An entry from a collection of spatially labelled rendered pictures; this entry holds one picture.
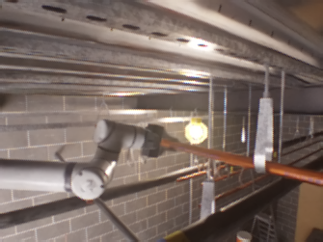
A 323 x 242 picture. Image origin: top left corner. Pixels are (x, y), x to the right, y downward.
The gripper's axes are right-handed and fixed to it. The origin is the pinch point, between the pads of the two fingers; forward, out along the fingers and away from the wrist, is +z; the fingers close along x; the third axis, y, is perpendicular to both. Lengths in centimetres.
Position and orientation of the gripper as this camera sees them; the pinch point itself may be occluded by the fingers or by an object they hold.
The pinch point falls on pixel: (172, 144)
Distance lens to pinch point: 88.3
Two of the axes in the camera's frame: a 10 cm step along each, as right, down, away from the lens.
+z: 7.7, 2.1, 6.0
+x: -2.1, 9.8, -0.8
